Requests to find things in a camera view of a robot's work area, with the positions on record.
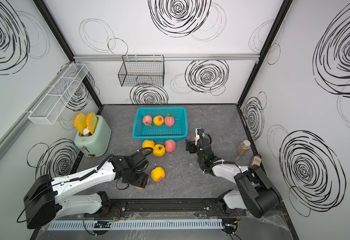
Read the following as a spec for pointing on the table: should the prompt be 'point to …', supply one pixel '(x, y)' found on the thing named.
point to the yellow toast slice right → (91, 122)
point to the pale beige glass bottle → (256, 160)
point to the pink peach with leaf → (169, 120)
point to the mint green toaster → (97, 144)
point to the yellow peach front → (157, 174)
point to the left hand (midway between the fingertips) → (141, 183)
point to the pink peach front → (139, 188)
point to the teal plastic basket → (176, 132)
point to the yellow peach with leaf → (159, 150)
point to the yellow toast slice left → (80, 121)
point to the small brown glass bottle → (243, 148)
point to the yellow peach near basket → (148, 143)
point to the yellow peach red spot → (158, 120)
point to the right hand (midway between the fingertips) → (193, 139)
